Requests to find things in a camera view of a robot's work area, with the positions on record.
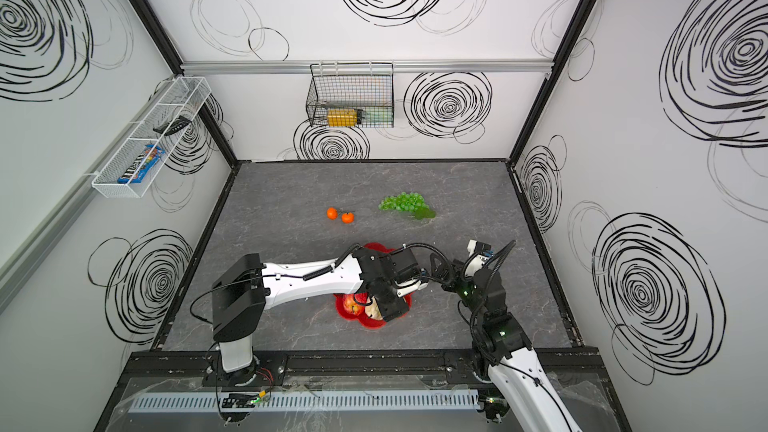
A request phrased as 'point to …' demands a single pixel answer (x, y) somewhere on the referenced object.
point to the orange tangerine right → (348, 218)
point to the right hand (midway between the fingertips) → (441, 259)
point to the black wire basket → (351, 94)
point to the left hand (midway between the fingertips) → (400, 304)
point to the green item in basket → (378, 117)
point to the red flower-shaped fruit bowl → (363, 318)
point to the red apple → (351, 305)
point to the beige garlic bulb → (372, 309)
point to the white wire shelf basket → (186, 97)
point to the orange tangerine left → (332, 213)
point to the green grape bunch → (410, 202)
